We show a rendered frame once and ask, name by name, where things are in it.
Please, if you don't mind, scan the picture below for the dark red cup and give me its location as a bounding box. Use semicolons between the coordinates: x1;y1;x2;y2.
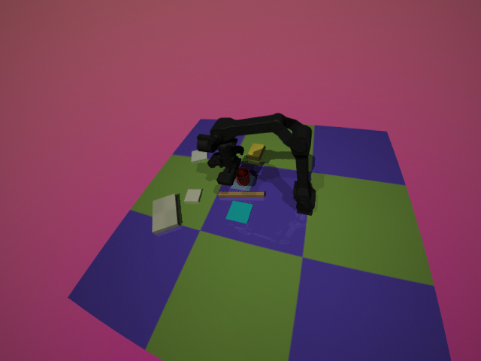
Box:
236;167;250;186

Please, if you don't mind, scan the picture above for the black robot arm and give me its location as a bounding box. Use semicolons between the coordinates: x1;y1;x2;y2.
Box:
197;113;316;216

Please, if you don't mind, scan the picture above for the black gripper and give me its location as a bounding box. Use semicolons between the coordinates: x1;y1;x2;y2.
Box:
216;145;244;186

